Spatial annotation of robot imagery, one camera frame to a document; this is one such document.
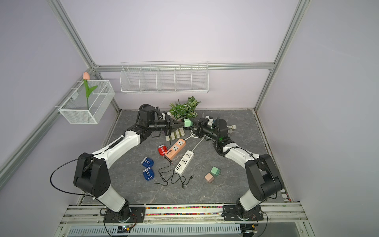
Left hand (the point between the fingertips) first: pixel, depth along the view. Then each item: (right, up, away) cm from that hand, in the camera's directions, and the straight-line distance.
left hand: (184, 124), depth 76 cm
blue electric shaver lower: (-22, -29, +9) cm, 37 cm away
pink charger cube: (+14, -31, +8) cm, 35 cm away
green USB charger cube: (+1, +1, +2) cm, 2 cm away
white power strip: (-1, -23, +13) cm, 27 cm away
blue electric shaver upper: (-24, -23, +13) cm, 36 cm away
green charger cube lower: (+17, -27, +10) cm, 34 cm away
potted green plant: (-1, +8, +11) cm, 14 cm away
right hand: (+1, +2, +1) cm, 3 cm away
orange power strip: (-7, -16, +19) cm, 26 cm away
